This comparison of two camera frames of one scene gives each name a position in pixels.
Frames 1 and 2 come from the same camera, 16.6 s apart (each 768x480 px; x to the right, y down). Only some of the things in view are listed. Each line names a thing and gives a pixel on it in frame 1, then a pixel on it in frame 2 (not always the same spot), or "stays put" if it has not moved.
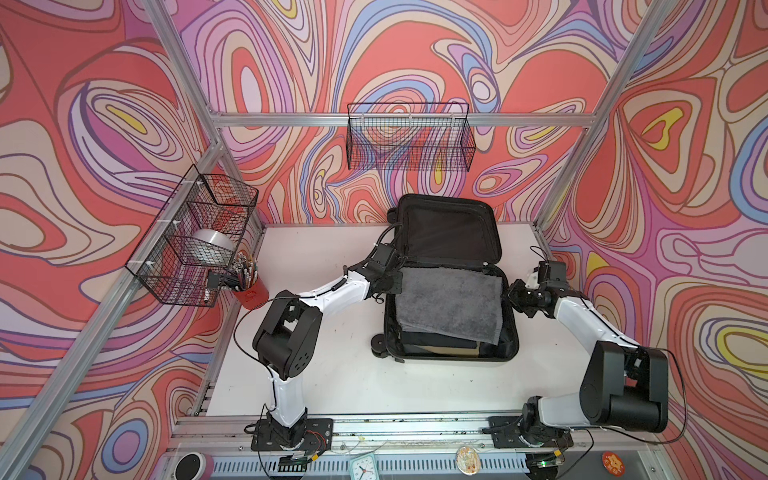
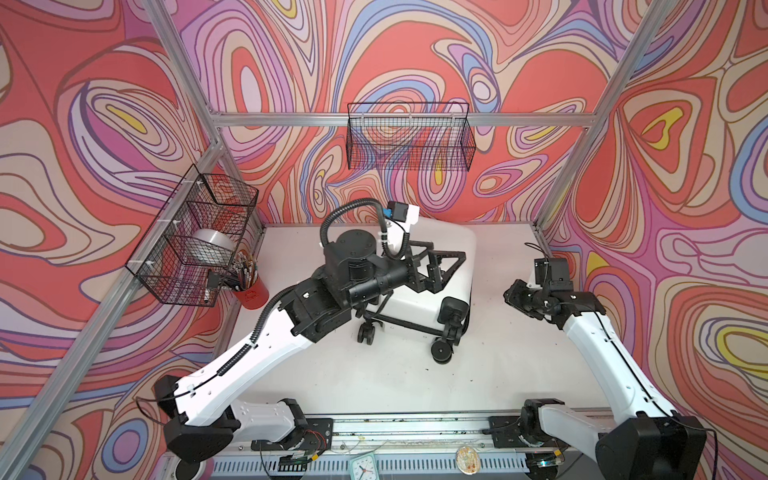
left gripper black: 396,289 -> 433,285
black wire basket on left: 195,240 stays put
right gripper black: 512,290 stays put
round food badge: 467,460 stays put
